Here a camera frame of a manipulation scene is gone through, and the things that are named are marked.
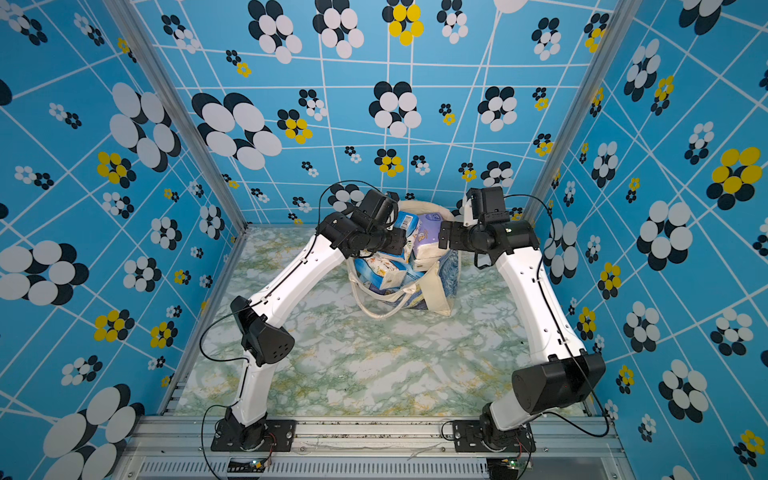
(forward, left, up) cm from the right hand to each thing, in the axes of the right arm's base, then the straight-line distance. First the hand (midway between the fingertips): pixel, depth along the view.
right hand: (461, 234), depth 77 cm
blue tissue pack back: (+2, +14, +3) cm, 15 cm away
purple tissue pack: (+3, +9, -1) cm, 9 cm away
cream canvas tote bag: (-8, +6, -15) cm, 18 cm away
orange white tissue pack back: (-7, +20, -7) cm, 22 cm away
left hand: (+1, +15, -2) cm, 15 cm away
